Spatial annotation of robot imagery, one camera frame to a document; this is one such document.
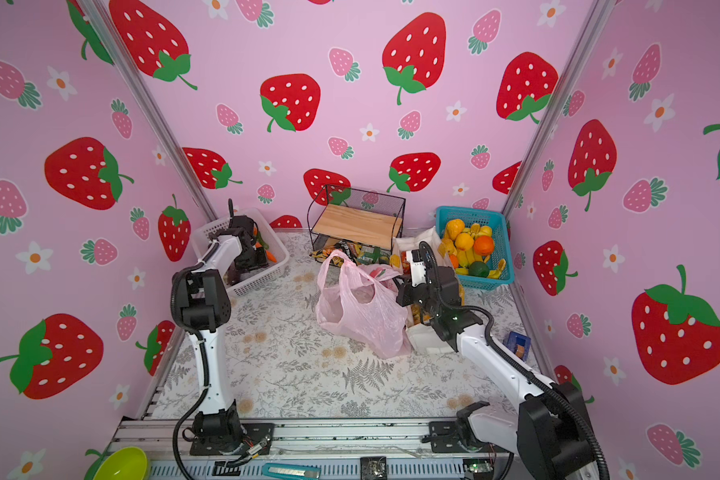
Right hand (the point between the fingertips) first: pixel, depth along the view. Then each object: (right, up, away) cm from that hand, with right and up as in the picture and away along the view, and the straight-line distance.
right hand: (393, 275), depth 81 cm
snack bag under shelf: (-9, +6, +24) cm, 26 cm away
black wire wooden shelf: (-8, +16, +23) cm, 29 cm away
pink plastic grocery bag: (-8, -7, -7) cm, 13 cm away
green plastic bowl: (-64, -44, -11) cm, 78 cm away
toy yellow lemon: (+28, +11, +26) cm, 40 cm away
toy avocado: (+30, +1, +17) cm, 34 cm away
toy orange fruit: (+35, +9, +27) cm, 45 cm away
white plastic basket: (-43, +10, +28) cm, 53 cm away
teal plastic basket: (+43, +19, +34) cm, 58 cm away
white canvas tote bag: (+8, -17, -1) cm, 19 cm away
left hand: (-47, +3, +26) cm, 53 cm away
